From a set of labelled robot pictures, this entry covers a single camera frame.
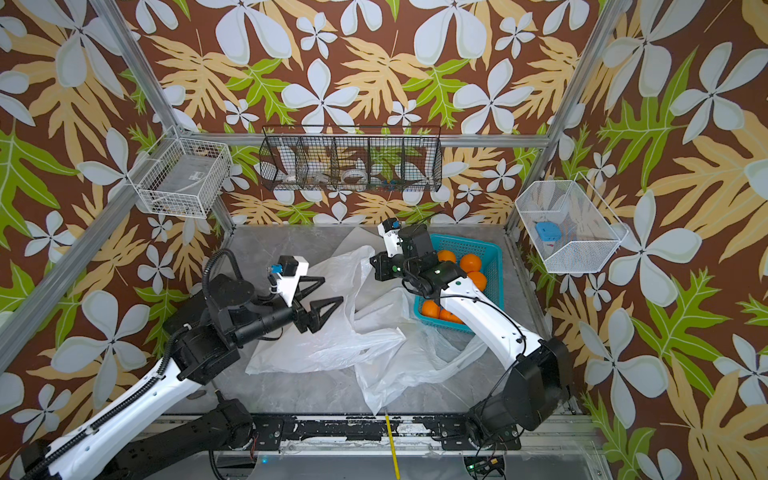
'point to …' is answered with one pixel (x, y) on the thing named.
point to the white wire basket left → (182, 176)
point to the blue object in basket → (548, 231)
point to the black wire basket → (352, 158)
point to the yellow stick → (393, 450)
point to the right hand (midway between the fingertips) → (368, 259)
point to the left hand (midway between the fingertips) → (333, 287)
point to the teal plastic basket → (491, 261)
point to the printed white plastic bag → (335, 344)
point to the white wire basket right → (570, 225)
